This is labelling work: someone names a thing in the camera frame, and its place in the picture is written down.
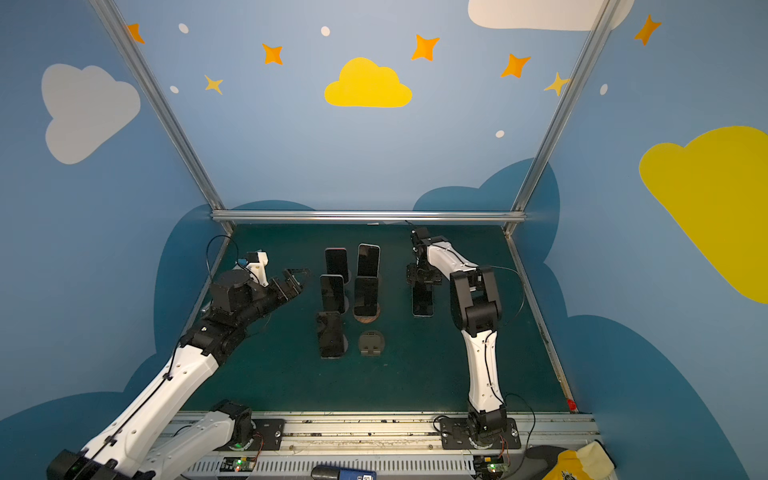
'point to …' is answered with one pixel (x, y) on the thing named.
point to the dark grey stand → (371, 343)
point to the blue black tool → (331, 472)
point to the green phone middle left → (333, 293)
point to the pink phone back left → (337, 262)
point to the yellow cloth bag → (589, 463)
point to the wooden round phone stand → (367, 319)
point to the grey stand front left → (345, 343)
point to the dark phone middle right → (366, 296)
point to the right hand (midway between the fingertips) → (422, 279)
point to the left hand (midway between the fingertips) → (306, 278)
